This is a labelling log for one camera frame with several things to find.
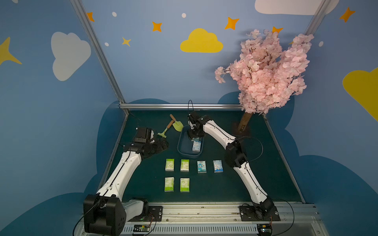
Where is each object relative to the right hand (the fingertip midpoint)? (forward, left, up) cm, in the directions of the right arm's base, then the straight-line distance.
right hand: (193, 134), depth 103 cm
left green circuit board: (-56, +23, -4) cm, 61 cm away
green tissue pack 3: (-35, +12, -1) cm, 37 cm away
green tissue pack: (-23, +4, -2) cm, 23 cm away
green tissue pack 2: (-35, +3, -1) cm, 35 cm away
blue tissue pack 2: (-7, -3, -1) cm, 8 cm away
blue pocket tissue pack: (-23, -6, -1) cm, 24 cm away
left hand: (-17, +17, +12) cm, 27 cm away
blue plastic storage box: (-9, +6, -2) cm, 10 cm away
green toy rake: (+1, +23, -4) cm, 23 cm away
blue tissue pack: (-22, -17, -2) cm, 27 cm away
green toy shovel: (+10, +13, -2) cm, 16 cm away
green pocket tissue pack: (-23, +13, -1) cm, 27 cm away
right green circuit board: (-52, -39, -7) cm, 66 cm away
